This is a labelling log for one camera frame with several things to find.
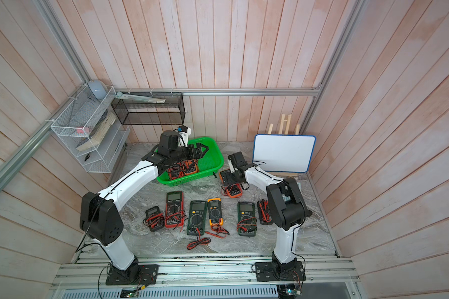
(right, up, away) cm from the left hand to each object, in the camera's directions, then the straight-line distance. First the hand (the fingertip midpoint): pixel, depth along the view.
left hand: (202, 151), depth 84 cm
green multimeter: (+21, -33, -1) cm, 39 cm away
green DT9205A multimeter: (-3, -31, +2) cm, 31 cm away
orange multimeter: (-8, -8, +18) cm, 22 cm away
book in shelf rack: (-45, +8, -5) cm, 46 cm away
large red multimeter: (-14, -29, +3) cm, 32 cm away
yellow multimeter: (+6, -30, +3) cm, 31 cm away
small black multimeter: (-22, -31, +1) cm, 38 cm away
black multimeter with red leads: (+30, -29, +2) cm, 41 cm away
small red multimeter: (-16, -11, +13) cm, 23 cm away
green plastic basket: (+3, -5, +25) cm, 26 cm away
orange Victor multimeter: (+15, -20, +10) cm, 27 cm away
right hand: (+15, -13, +15) cm, 25 cm away
